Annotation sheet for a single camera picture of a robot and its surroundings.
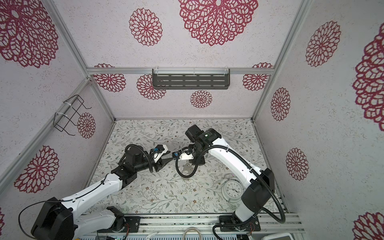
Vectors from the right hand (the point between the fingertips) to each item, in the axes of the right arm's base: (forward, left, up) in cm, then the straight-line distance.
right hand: (191, 155), depth 77 cm
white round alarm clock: (-12, -22, -17) cm, 30 cm away
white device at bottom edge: (-32, -41, -16) cm, 55 cm away
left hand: (0, +12, -1) cm, 12 cm away
